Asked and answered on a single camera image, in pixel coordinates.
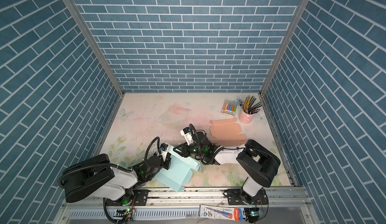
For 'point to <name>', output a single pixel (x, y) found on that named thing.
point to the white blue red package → (229, 213)
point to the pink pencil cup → (245, 118)
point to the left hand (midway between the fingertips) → (172, 152)
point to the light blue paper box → (180, 172)
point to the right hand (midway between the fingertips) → (173, 148)
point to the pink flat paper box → (225, 132)
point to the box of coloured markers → (229, 107)
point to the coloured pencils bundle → (249, 106)
